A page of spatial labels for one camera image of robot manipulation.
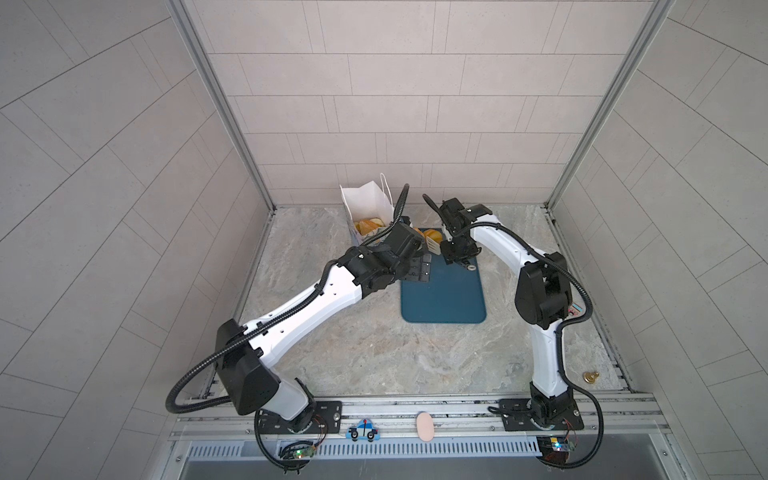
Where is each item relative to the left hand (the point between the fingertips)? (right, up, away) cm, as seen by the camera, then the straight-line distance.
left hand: (422, 261), depth 74 cm
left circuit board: (-28, -41, -10) cm, 51 cm away
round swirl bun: (+1, +7, +30) cm, 31 cm away
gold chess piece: (+43, -30, +1) cm, 52 cm away
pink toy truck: (+47, -15, +12) cm, 51 cm away
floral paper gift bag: (-15, +14, +19) cm, 29 cm away
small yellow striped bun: (+6, +6, +25) cm, 26 cm away
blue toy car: (-14, -39, -6) cm, 42 cm away
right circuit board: (+30, -43, -7) cm, 53 cm away
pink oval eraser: (0, -38, -6) cm, 38 cm away
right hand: (+11, -1, +20) cm, 23 cm away
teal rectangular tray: (+11, -12, +17) cm, 24 cm away
